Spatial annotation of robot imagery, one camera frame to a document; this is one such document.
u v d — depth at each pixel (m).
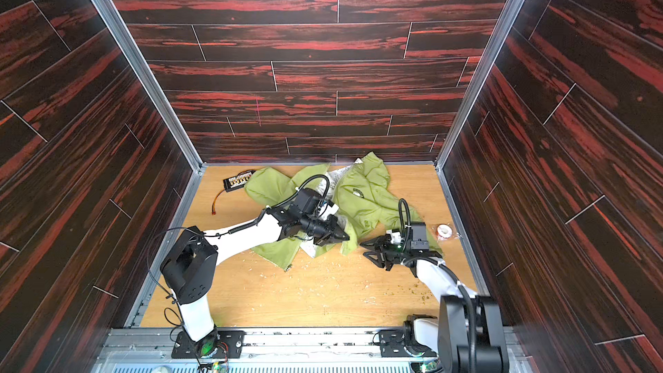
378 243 0.76
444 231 0.95
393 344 0.74
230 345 0.73
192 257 0.54
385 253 0.75
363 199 1.02
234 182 1.11
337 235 0.78
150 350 0.73
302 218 0.70
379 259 0.77
